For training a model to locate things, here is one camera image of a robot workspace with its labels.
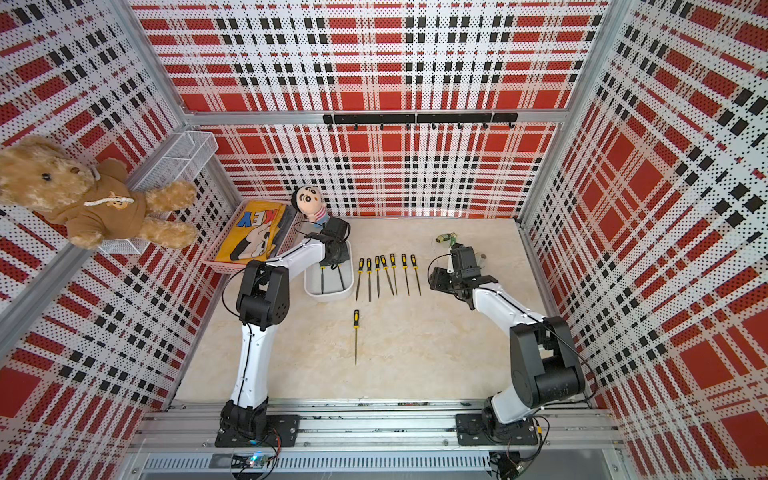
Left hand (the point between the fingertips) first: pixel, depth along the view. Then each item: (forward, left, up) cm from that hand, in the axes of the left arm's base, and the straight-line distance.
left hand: (342, 254), depth 108 cm
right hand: (-15, -34, +8) cm, 38 cm away
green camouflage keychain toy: (+10, -42, -2) cm, 43 cm away
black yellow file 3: (-6, -7, -2) cm, 9 cm away
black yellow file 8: (-4, -27, -3) cm, 27 cm away
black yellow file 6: (0, -18, -1) cm, 18 cm away
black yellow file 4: (-5, -13, -3) cm, 14 cm away
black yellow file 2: (-27, -8, -2) cm, 29 cm away
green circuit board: (-62, +13, 0) cm, 63 cm away
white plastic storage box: (-12, +2, 0) cm, 12 cm away
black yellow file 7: (-4, -23, -3) cm, 24 cm away
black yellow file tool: (-7, -10, -2) cm, 13 cm away
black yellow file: (-8, 0, -2) cm, 8 cm away
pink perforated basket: (+8, +19, +6) cm, 22 cm away
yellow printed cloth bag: (+5, +33, +5) cm, 33 cm away
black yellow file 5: (-3, -16, -2) cm, 16 cm away
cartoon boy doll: (+16, +13, +13) cm, 24 cm away
